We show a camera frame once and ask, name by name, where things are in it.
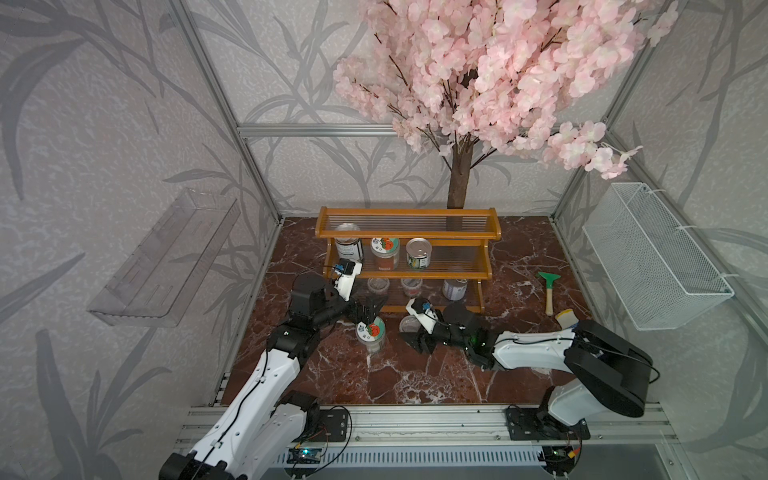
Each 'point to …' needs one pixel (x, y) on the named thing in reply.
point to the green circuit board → (304, 455)
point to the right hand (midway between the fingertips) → (405, 321)
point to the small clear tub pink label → (409, 324)
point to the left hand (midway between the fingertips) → (374, 292)
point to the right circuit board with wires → (559, 459)
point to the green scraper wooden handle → (550, 286)
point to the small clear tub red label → (378, 286)
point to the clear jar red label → (385, 251)
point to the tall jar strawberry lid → (371, 335)
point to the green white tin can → (347, 247)
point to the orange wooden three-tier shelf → (440, 254)
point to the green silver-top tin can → (418, 252)
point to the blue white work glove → (566, 319)
